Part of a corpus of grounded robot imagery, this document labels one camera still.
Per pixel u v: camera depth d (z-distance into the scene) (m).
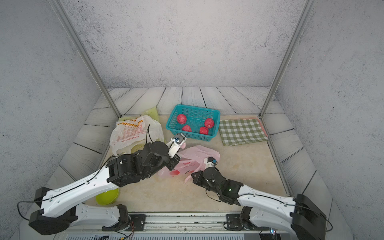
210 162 0.72
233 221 0.74
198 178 0.67
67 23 0.75
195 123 1.17
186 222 0.74
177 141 0.52
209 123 1.08
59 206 0.39
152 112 1.15
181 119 1.11
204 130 1.04
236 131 1.10
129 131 0.99
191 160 0.78
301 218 0.40
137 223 0.73
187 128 1.05
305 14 0.73
